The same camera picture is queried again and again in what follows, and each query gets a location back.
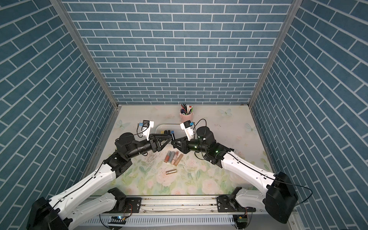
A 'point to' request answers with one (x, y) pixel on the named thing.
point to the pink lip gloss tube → (175, 157)
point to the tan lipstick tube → (178, 159)
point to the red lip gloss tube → (166, 158)
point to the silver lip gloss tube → (171, 156)
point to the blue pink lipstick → (172, 132)
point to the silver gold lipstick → (171, 171)
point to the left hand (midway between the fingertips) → (172, 139)
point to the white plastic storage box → (177, 128)
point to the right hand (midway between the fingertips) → (174, 143)
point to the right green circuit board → (240, 221)
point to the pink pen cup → (187, 117)
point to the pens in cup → (185, 109)
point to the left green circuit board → (117, 219)
